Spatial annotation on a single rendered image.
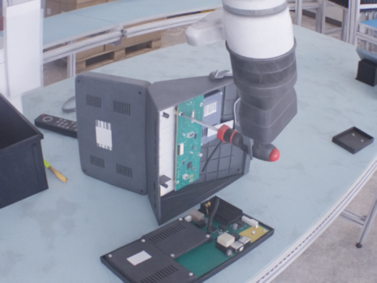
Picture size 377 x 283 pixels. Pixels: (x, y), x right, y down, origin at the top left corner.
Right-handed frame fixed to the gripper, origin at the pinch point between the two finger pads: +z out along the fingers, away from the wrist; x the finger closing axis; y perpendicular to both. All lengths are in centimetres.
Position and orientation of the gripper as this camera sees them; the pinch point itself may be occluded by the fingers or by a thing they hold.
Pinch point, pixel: (258, 152)
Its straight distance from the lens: 60.5
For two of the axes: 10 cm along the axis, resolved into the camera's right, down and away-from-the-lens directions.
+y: 7.5, 3.3, -5.8
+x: 6.4, -5.7, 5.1
